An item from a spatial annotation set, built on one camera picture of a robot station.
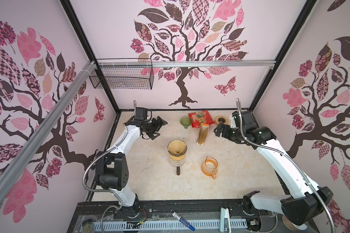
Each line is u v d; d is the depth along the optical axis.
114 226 0.70
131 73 0.95
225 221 0.68
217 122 1.10
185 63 0.94
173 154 0.81
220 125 0.67
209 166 0.90
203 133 0.99
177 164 0.79
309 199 0.37
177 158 0.82
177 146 0.81
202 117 1.10
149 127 0.76
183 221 0.69
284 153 0.44
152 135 0.82
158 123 0.78
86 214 0.73
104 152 0.45
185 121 1.07
